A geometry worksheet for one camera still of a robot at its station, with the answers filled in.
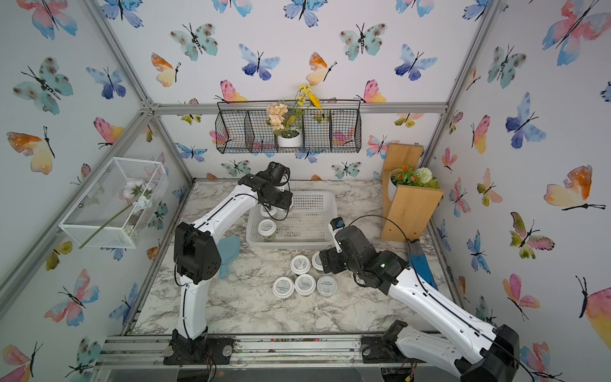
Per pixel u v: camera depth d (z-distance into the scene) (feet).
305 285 2.67
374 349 2.39
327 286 2.68
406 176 2.90
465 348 1.31
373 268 1.68
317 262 2.81
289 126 2.88
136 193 2.48
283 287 2.64
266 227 3.13
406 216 2.84
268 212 3.25
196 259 1.76
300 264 2.80
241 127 3.24
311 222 3.44
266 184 2.23
